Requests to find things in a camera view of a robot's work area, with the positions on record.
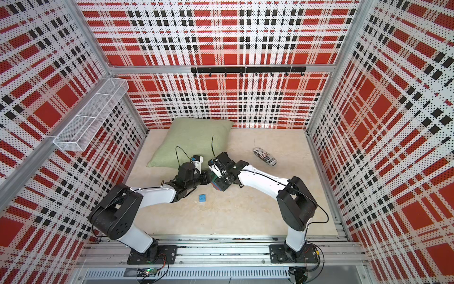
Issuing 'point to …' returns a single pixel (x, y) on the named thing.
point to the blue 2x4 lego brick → (216, 186)
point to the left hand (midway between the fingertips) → (215, 173)
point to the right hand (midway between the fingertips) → (225, 181)
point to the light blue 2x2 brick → (202, 198)
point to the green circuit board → (146, 272)
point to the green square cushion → (188, 137)
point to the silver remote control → (268, 158)
